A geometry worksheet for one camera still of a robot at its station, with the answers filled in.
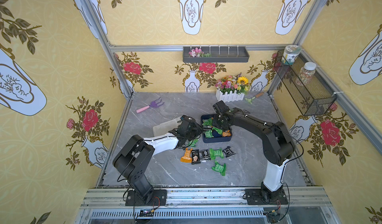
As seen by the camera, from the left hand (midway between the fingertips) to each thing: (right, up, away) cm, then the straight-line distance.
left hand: (198, 127), depth 92 cm
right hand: (+13, +3, +5) cm, 14 cm away
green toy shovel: (+41, +18, +25) cm, 52 cm away
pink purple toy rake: (-33, +15, +24) cm, 44 cm away
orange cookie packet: (-7, -17, -5) cm, 19 cm away
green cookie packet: (+12, -14, -4) cm, 19 cm away
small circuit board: (-26, -39, -19) cm, 51 cm away
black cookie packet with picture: (-2, -18, -6) cm, 19 cm away
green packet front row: (+12, -21, -10) cm, 26 cm away
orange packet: (+18, -5, +3) cm, 19 cm away
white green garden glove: (-21, -1, +8) cm, 22 cm away
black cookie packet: (+4, -15, -6) cm, 17 cm away
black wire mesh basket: (+62, +17, -13) cm, 65 cm away
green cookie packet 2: (-3, -10, 0) cm, 10 cm away
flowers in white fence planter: (+24, +26, +14) cm, 38 cm away
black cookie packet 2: (+17, -14, -4) cm, 23 cm away
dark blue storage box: (+9, -5, +3) cm, 11 cm away
